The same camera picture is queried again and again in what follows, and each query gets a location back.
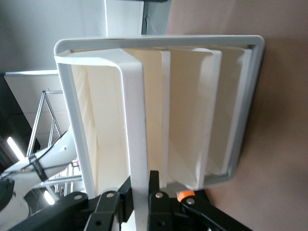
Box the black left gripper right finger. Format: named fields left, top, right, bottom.
left=147, top=170, right=251, bottom=231

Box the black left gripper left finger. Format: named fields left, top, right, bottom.
left=7, top=175, right=134, bottom=231

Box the white plastic drawer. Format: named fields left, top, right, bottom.
left=54, top=48, right=149, bottom=231

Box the ceiling light strip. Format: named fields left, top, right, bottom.
left=6, top=136, right=23, bottom=160

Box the aluminium frame post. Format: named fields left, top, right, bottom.
left=26, top=89, right=83, bottom=196

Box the white drawer cabinet frame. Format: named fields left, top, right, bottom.
left=53, top=35, right=265, bottom=193

